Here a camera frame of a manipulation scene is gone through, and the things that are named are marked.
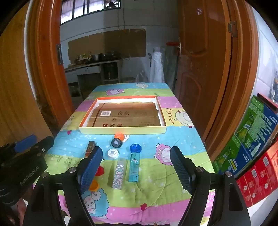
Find wood grain panel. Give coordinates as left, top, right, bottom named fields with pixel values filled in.
left=0, top=4, right=55, bottom=148

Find orange wooden door frame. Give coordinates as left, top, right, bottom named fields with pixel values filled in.
left=24, top=0, right=260, bottom=161

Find shallow white orange box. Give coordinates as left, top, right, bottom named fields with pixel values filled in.
left=78, top=95, right=167, bottom=135

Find window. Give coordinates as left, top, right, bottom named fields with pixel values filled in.
left=60, top=0, right=122, bottom=24

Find white plastic roll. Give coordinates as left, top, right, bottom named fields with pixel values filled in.
left=150, top=52, right=164, bottom=83

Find gold rectangular box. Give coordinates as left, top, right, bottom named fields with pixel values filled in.
left=84, top=141, right=96, bottom=159

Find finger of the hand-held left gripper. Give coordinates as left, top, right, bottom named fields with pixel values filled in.
left=13, top=134, right=37, bottom=152
left=29, top=136, right=54, bottom=157

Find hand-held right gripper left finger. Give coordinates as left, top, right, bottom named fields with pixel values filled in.
left=23, top=146, right=103, bottom=226

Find red printed carton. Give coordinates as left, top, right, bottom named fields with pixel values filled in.
left=258, top=141, right=278, bottom=192
left=243, top=163, right=266, bottom=202
left=236, top=172, right=253, bottom=208

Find brown wooden door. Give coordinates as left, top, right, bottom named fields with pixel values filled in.
left=174, top=0, right=234, bottom=139

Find kitchen counter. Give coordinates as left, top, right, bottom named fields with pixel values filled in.
left=64, top=59, right=122, bottom=87

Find cardboard sheets on wall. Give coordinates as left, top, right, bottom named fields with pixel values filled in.
left=68, top=29, right=146, bottom=62

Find printed sheep blanket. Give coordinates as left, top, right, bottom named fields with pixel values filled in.
left=32, top=82, right=215, bottom=225

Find blue bottle cap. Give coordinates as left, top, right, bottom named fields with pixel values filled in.
left=130, top=143, right=142, bottom=154

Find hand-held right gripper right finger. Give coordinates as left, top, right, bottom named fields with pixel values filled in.
left=170, top=146, right=252, bottom=226

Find clear printed lighter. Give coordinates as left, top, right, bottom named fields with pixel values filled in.
left=112, top=158, right=126, bottom=190

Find clear plastic roll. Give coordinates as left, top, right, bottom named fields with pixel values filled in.
left=164, top=46, right=178, bottom=87

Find metal door hinge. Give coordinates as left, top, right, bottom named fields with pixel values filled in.
left=228, top=21, right=238, bottom=37

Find teal lighter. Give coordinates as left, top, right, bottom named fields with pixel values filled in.
left=128, top=152, right=140, bottom=183

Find brown cardboard sheet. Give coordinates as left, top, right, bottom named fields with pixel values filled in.
left=86, top=102, right=162, bottom=127

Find white bottle cap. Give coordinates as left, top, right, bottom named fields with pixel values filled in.
left=107, top=148, right=120, bottom=159

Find green printed carton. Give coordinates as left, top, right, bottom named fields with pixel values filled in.
left=212, top=94, right=278, bottom=179

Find dark pot under counter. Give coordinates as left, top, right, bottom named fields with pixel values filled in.
left=105, top=64, right=114, bottom=80

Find small orange bottle cap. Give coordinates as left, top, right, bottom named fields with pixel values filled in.
left=89, top=180, right=100, bottom=192

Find door handle with red strip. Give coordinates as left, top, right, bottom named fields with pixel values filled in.
left=166, top=37, right=182, bottom=58

